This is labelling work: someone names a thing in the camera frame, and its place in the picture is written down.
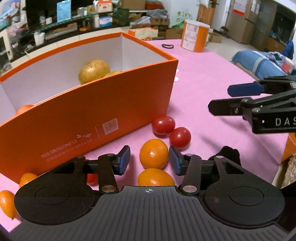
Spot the red cherry tomato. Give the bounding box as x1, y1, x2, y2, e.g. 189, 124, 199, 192
169, 127, 191, 149
152, 115, 176, 136
87, 174, 98, 186

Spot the small orange kumquat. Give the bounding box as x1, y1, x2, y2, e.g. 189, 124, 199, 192
139, 138, 169, 169
137, 168, 175, 186
19, 173, 38, 188
0, 190, 18, 219

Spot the small yellow potato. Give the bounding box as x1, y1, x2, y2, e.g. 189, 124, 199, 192
104, 70, 120, 77

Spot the orange white canister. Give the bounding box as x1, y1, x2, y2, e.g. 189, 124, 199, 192
181, 20, 210, 53

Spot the orange cardboard box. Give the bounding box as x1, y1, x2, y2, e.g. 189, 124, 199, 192
1, 33, 178, 182

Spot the large yellow potato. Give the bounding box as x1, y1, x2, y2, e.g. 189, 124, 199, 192
78, 60, 110, 84

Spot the blue striped cushion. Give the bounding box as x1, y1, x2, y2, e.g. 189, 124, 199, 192
231, 50, 287, 79

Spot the white tv cabinet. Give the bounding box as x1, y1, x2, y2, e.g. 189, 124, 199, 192
10, 24, 130, 63

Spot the pink flower tablecloth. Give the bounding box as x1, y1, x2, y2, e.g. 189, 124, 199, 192
1, 49, 295, 240

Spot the large orange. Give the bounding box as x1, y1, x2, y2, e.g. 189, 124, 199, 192
16, 104, 34, 115

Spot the light blue box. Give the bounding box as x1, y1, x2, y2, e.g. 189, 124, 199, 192
57, 0, 71, 23

